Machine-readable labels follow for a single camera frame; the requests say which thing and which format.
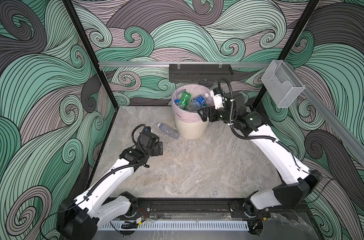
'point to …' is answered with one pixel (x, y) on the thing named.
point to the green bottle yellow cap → (185, 98)
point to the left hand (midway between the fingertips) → (154, 144)
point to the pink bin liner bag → (194, 90)
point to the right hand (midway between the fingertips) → (206, 109)
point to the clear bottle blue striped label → (178, 103)
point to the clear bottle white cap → (169, 130)
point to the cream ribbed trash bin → (192, 130)
